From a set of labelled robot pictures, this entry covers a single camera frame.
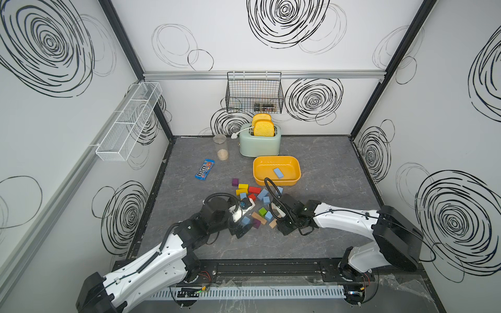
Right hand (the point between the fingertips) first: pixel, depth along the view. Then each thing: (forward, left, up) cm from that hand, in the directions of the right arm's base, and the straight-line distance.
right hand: (281, 226), depth 84 cm
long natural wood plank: (0, +4, +2) cm, 4 cm away
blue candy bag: (+30, +40, 0) cm, 50 cm away
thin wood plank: (+4, +10, 0) cm, 11 cm away
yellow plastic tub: (+30, -3, 0) cm, 30 cm away
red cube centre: (+14, +13, 0) cm, 19 cm away
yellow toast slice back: (+48, +10, +21) cm, 54 cm away
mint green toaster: (+41, +15, +7) cm, 44 cm away
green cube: (+6, +8, +2) cm, 10 cm away
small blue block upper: (+14, +18, +2) cm, 23 cm away
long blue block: (+28, 0, 0) cm, 28 cm away
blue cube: (+18, -1, 0) cm, 18 cm away
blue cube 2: (+2, +15, +2) cm, 16 cm away
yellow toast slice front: (+43, +8, +18) cm, 47 cm away
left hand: (+1, +14, +13) cm, 20 cm away
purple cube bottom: (+1, +11, 0) cm, 11 cm away
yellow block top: (+20, +18, 0) cm, 27 cm away
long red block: (+18, +12, 0) cm, 22 cm away
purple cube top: (+22, +22, 0) cm, 32 cm away
